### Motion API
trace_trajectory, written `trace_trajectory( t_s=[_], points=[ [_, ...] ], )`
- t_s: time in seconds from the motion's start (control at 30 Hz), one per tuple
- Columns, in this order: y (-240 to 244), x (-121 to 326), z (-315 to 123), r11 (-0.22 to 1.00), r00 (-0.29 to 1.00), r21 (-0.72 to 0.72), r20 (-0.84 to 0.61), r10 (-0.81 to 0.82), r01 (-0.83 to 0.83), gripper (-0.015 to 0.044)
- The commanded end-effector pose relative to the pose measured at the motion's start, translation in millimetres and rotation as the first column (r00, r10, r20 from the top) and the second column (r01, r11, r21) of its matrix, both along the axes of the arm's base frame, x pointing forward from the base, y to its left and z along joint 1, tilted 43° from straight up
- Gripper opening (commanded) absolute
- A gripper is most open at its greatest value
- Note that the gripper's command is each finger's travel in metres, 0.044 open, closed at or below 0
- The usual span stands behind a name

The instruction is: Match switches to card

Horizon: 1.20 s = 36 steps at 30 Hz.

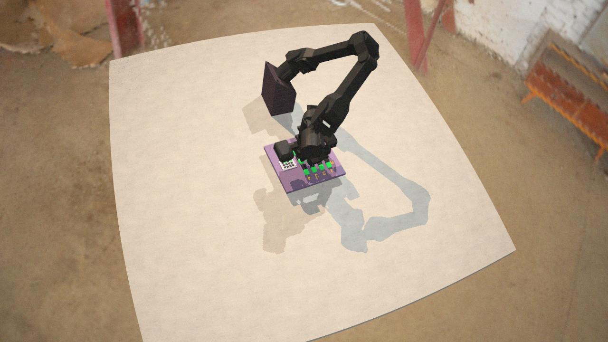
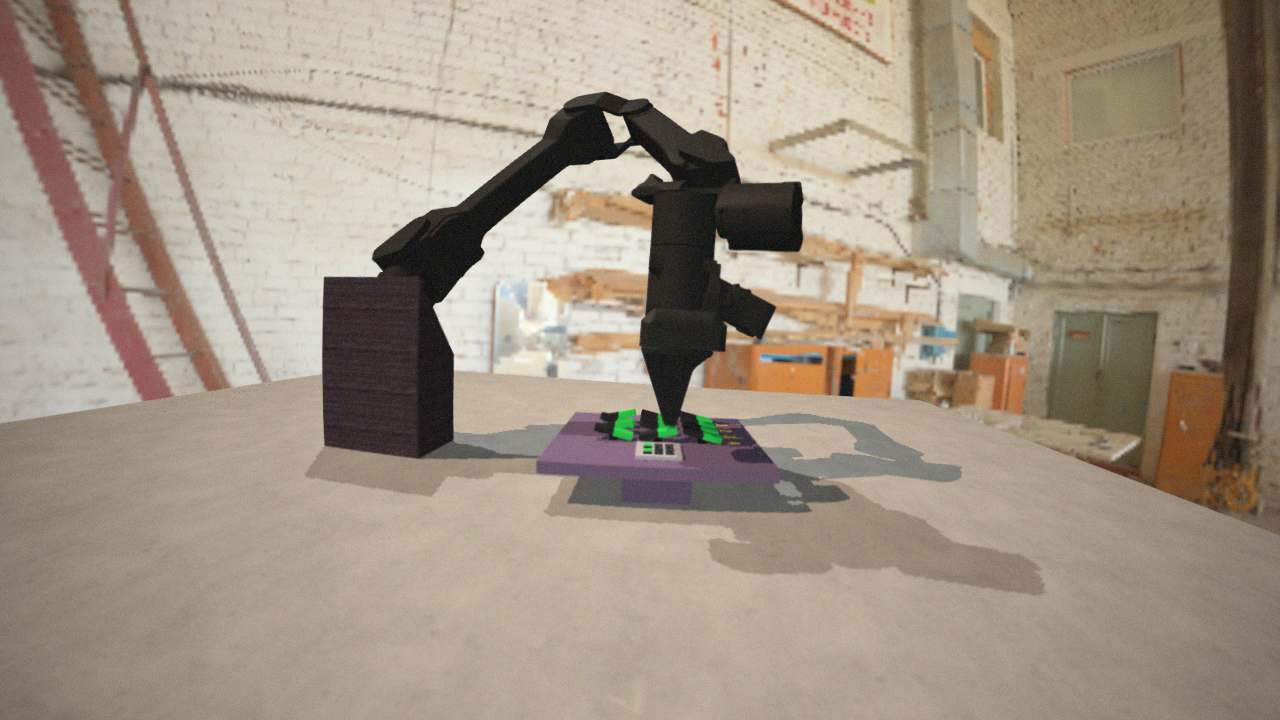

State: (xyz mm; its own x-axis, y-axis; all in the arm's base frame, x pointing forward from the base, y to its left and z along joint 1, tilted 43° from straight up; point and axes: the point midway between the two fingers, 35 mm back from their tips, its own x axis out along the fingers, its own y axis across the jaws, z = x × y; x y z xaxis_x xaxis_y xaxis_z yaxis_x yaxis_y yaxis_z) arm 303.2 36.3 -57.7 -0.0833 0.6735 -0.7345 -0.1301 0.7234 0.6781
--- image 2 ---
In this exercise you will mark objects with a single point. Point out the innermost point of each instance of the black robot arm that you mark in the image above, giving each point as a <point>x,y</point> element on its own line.
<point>706,194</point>

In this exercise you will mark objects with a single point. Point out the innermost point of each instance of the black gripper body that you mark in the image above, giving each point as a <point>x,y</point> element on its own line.
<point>677,281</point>

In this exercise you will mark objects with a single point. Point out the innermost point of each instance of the purple switch panel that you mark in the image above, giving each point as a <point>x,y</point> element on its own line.
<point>657,463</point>

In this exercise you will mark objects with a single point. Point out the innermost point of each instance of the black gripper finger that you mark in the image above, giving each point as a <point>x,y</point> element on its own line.
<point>670,373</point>

